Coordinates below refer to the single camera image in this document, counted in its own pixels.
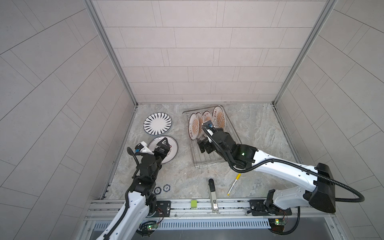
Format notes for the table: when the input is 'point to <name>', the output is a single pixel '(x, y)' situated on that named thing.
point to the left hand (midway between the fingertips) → (168, 140)
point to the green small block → (193, 203)
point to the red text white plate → (207, 116)
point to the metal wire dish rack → (201, 159)
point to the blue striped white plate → (157, 123)
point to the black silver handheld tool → (213, 196)
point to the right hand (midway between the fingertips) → (202, 136)
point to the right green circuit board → (277, 224)
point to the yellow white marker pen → (237, 178)
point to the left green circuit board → (152, 226)
